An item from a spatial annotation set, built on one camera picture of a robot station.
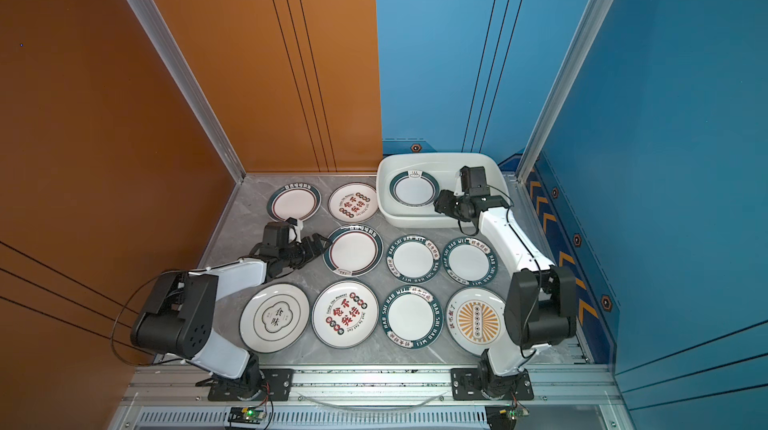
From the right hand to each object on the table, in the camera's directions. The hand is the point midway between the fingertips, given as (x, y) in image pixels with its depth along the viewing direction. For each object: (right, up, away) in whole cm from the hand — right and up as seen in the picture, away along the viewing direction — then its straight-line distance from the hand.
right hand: (439, 203), depth 89 cm
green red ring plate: (-6, +5, +30) cm, 31 cm away
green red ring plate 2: (-27, -16, +7) cm, 32 cm away
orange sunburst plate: (+9, -33, -6) cm, 35 cm away
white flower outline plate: (-47, -33, -6) cm, 58 cm away
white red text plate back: (-29, 0, +23) cm, 37 cm away
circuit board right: (+12, -50, -20) cm, 55 cm away
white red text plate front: (-28, -32, -4) cm, 42 cm away
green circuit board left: (-48, -50, -19) cm, 72 cm away
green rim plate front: (-9, -32, -6) cm, 34 cm away
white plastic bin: (+6, +14, +26) cm, 30 cm away
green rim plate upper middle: (-7, -18, +7) cm, 20 cm away
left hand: (-35, -13, +5) cm, 38 cm away
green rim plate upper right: (+10, -19, +6) cm, 22 cm away
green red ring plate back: (-52, +1, +23) cm, 57 cm away
